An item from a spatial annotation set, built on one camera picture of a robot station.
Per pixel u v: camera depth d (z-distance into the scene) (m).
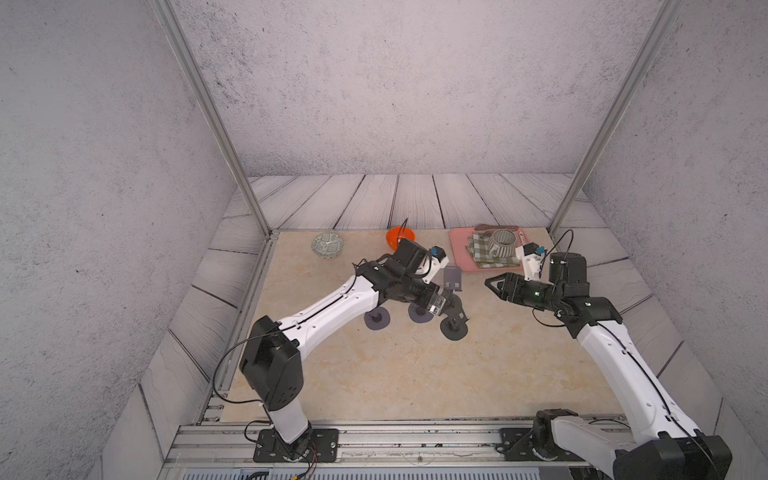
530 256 0.69
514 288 0.66
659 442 0.38
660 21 0.71
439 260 0.71
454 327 0.89
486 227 1.23
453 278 0.97
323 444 0.73
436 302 0.69
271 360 0.44
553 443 0.63
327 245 1.15
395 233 1.15
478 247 1.15
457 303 1.02
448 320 0.90
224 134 0.92
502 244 1.05
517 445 0.71
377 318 0.95
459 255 1.14
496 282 0.74
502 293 0.68
